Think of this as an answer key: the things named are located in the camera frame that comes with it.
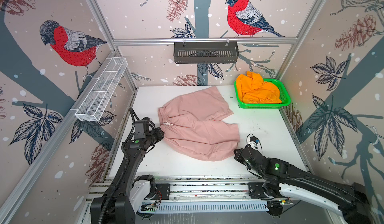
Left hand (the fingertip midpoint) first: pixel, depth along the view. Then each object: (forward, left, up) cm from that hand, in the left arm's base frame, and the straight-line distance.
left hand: (163, 131), depth 82 cm
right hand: (-11, -37, -4) cm, 39 cm away
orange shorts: (+38, -63, -6) cm, 74 cm away
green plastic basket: (+31, -83, -5) cm, 89 cm away
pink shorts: (+9, -13, -11) cm, 19 cm away
